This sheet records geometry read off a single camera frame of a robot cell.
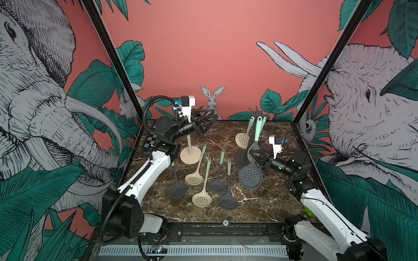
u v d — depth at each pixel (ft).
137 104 3.64
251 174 2.34
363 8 2.26
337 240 1.45
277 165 2.09
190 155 3.31
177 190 2.82
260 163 2.15
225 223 2.55
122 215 1.32
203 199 2.70
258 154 2.24
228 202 2.72
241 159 3.19
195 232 2.46
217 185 2.89
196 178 2.97
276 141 2.04
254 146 2.84
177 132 1.91
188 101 1.79
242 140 3.05
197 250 2.30
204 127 1.91
